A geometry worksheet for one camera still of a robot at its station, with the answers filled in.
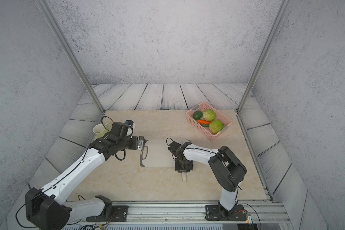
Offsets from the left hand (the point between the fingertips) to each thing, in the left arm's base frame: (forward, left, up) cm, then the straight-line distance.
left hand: (141, 140), depth 80 cm
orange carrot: (+27, -41, -16) cm, 51 cm away
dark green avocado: (+32, -36, -14) cm, 51 cm away
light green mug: (+17, +32, -11) cm, 38 cm away
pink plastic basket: (+15, -40, -12) cm, 44 cm away
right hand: (-10, -22, -18) cm, 31 cm away
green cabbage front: (+18, -47, -11) cm, 52 cm away
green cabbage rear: (+29, -45, -11) cm, 55 cm away
